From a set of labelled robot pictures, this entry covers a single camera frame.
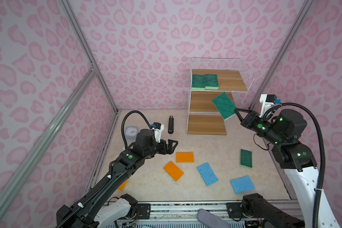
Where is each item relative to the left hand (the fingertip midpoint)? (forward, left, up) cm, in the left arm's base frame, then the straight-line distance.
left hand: (172, 139), depth 72 cm
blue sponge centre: (-9, -20, -24) cm, 32 cm away
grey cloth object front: (-32, -17, -22) cm, 42 cm away
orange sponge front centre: (-5, +1, -25) cm, 26 cm away
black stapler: (+29, +2, -25) cm, 38 cm away
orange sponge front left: (-15, +30, -25) cm, 42 cm away
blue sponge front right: (-16, -39, -24) cm, 48 cm away
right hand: (+1, -26, +20) cm, 33 cm away
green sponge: (+1, -47, -25) cm, 53 cm away
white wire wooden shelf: (+35, -24, -25) cm, 49 cm away
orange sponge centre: (+2, -7, -26) cm, 27 cm away
